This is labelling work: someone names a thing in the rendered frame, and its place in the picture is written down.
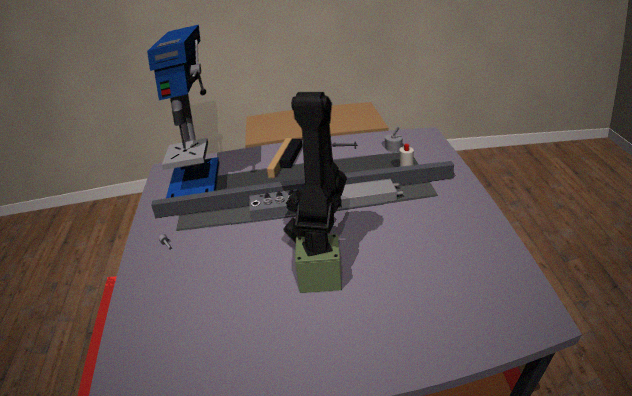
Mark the white bottle with red cap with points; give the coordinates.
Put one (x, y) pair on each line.
(406, 155)

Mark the blue drill press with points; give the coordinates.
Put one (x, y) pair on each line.
(172, 82)

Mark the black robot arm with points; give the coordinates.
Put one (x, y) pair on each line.
(321, 181)

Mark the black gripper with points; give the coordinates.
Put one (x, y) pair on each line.
(290, 230)

